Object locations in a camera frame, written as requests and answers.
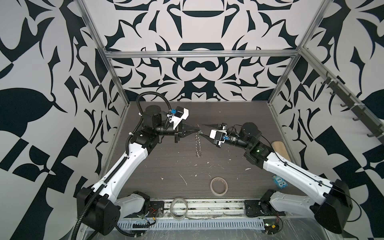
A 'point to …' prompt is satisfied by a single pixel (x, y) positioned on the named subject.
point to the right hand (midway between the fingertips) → (204, 126)
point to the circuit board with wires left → (155, 209)
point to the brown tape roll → (216, 194)
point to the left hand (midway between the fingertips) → (199, 126)
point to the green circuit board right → (271, 226)
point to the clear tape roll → (171, 210)
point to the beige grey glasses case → (279, 147)
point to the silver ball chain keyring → (198, 144)
